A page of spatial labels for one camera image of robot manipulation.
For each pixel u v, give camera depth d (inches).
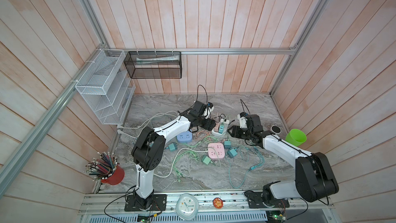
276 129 37.4
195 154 34.9
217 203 28.8
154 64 35.6
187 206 27.6
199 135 38.5
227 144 35.7
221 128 36.5
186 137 36.6
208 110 29.8
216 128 36.3
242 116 32.2
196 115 28.2
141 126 39.8
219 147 35.3
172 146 35.5
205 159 33.8
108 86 28.5
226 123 36.8
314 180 16.8
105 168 28.8
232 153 34.6
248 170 33.0
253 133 27.1
